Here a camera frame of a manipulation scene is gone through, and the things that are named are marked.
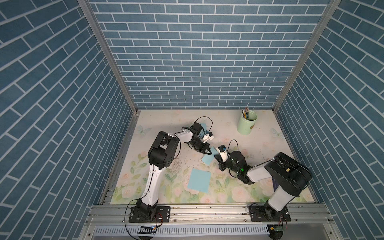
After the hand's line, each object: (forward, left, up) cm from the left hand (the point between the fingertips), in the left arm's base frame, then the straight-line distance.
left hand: (213, 153), depth 95 cm
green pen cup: (+16, -22, +8) cm, 29 cm away
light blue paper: (-3, +3, 0) cm, 5 cm away
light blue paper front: (-16, +9, -1) cm, 19 cm away
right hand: (-3, -2, +2) cm, 4 cm away
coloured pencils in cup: (+22, -22, +16) cm, 35 cm away
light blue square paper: (+12, +6, +14) cm, 19 cm away
